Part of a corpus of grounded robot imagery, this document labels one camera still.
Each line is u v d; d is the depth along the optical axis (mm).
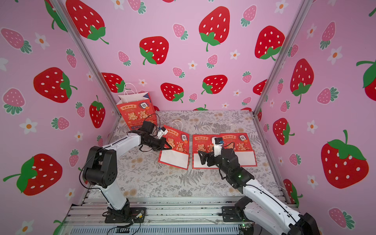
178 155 919
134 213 739
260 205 487
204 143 1011
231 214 732
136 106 953
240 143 1026
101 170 487
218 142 661
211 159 685
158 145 813
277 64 906
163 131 874
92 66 904
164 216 751
